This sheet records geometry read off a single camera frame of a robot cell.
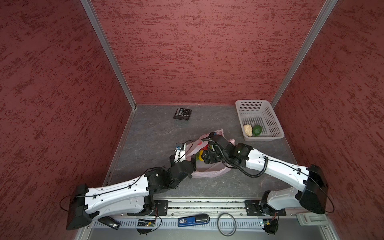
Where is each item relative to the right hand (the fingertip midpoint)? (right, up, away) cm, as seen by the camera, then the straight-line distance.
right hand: (207, 159), depth 77 cm
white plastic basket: (+45, +27, +39) cm, 65 cm away
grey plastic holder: (+48, -27, -8) cm, 56 cm away
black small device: (-48, -28, -8) cm, 56 cm away
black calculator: (-17, +25, +36) cm, 47 cm away
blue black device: (-5, -25, -11) cm, 28 cm away
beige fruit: (+30, +14, +23) cm, 40 cm away
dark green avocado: (+35, +14, +22) cm, 44 cm away
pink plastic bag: (-2, -9, +8) cm, 12 cm away
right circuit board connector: (+30, -30, -7) cm, 43 cm away
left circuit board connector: (-33, -31, -4) cm, 45 cm away
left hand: (-10, +1, -3) cm, 10 cm away
